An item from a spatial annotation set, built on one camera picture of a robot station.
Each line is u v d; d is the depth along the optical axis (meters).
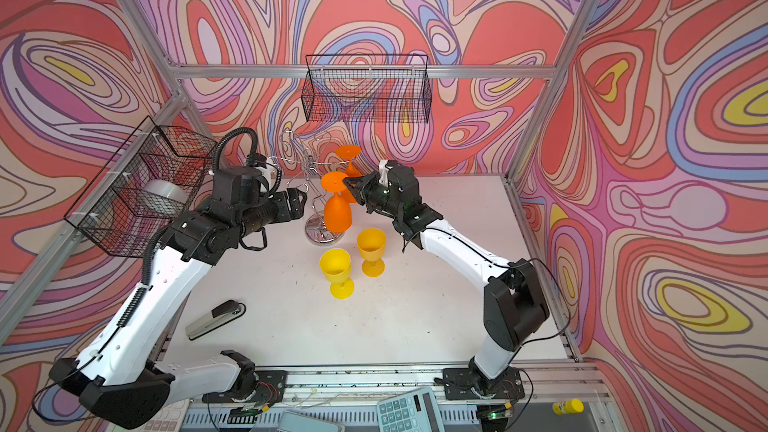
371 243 0.87
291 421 0.65
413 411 0.69
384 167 0.75
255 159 0.55
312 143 1.11
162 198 0.70
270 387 0.73
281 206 0.60
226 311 0.82
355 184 0.69
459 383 0.73
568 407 0.65
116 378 0.37
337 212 0.81
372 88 0.96
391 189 0.61
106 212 0.66
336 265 0.85
